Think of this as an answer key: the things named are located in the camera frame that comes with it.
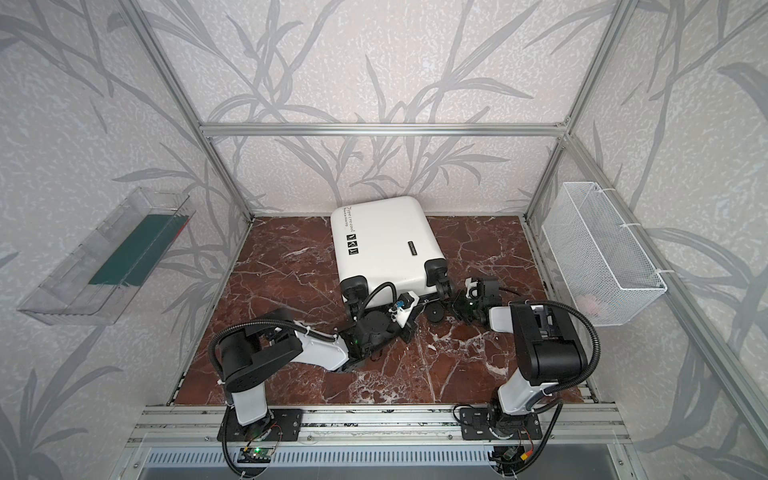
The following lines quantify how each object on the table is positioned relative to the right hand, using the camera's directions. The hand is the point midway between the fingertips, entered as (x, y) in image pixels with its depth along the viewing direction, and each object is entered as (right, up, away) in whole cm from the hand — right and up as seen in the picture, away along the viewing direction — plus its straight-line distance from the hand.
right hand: (442, 294), depth 95 cm
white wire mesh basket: (+30, +11, -34) cm, 46 cm away
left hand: (-6, 0, -13) cm, 14 cm away
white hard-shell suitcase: (-17, +17, -9) cm, 25 cm away
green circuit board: (-49, -34, -25) cm, 65 cm away
